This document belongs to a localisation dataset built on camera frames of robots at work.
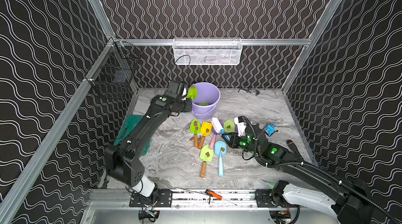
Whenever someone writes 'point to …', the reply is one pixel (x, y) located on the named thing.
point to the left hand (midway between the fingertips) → (195, 104)
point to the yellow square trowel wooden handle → (205, 130)
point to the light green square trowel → (207, 154)
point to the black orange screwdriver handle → (293, 147)
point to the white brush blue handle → (218, 126)
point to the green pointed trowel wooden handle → (195, 127)
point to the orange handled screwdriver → (211, 193)
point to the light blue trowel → (220, 149)
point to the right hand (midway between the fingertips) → (222, 134)
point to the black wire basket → (110, 75)
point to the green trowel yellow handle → (192, 92)
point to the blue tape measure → (270, 129)
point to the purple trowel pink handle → (214, 133)
